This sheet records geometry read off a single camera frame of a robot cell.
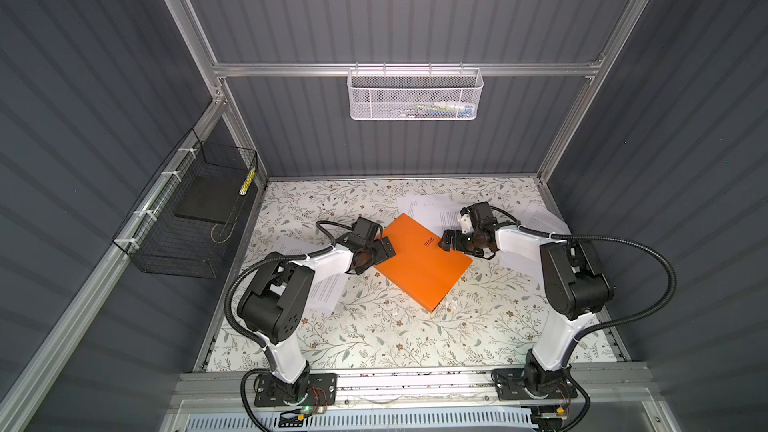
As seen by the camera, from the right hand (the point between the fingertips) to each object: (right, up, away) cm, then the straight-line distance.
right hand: (454, 246), depth 99 cm
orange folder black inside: (-12, -7, -2) cm, 14 cm away
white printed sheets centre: (-5, +11, +13) cm, 17 cm away
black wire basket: (-72, +10, -26) cm, 77 cm away
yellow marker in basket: (-61, +19, -18) cm, 67 cm away
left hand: (-24, -2, -3) cm, 24 cm away
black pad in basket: (-69, +16, -22) cm, 74 cm away
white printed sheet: (-42, -14, -10) cm, 45 cm away
